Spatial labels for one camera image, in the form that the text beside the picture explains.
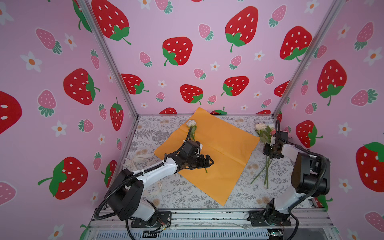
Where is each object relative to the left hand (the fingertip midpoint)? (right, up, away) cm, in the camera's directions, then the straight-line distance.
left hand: (209, 163), depth 82 cm
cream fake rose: (+43, +17, +25) cm, 52 cm away
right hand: (+39, +5, +14) cm, 42 cm away
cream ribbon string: (-45, -2, +13) cm, 47 cm away
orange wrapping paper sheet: (+15, +7, +20) cm, 26 cm away
